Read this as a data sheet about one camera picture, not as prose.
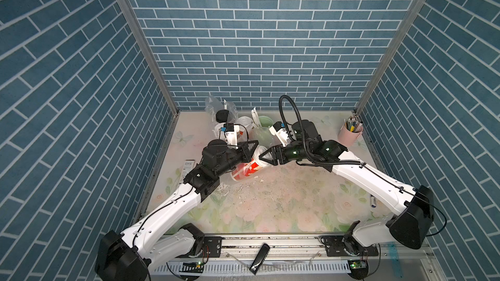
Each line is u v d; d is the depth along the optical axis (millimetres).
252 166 711
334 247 736
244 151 620
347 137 1001
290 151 640
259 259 690
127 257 374
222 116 937
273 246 753
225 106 973
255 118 941
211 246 738
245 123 903
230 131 633
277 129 664
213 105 908
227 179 805
